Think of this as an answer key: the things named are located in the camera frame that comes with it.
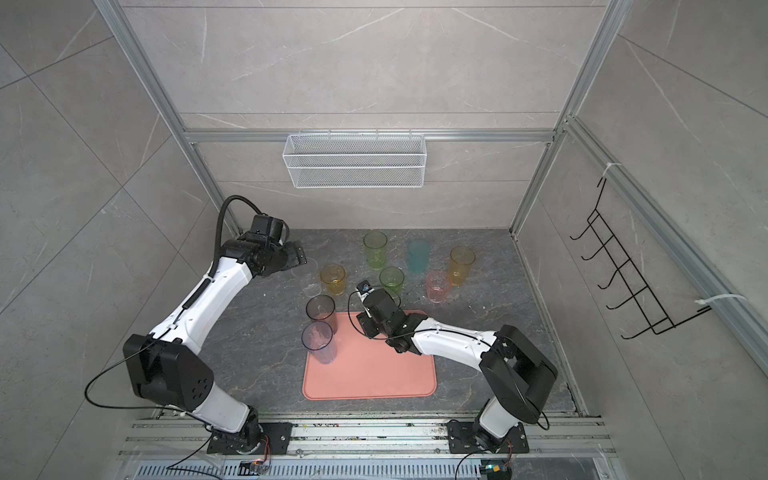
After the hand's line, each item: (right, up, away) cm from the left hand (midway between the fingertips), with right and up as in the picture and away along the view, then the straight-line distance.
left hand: (292, 251), depth 84 cm
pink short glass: (+45, -12, +20) cm, 51 cm away
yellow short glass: (+8, -9, +22) cm, 25 cm away
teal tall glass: (+39, 0, +33) cm, 51 cm away
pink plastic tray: (+21, -34, +2) cm, 41 cm away
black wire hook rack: (+83, -11, -20) cm, 86 cm away
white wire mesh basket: (+26, +32, +17) cm, 44 cm away
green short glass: (+29, -10, +17) cm, 35 cm away
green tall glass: (+23, +3, +16) cm, 28 cm away
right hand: (+21, -17, +3) cm, 28 cm away
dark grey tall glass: (+9, -16, -2) cm, 19 cm away
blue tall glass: (+7, -25, 0) cm, 26 cm away
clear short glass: (0, -9, +15) cm, 17 cm away
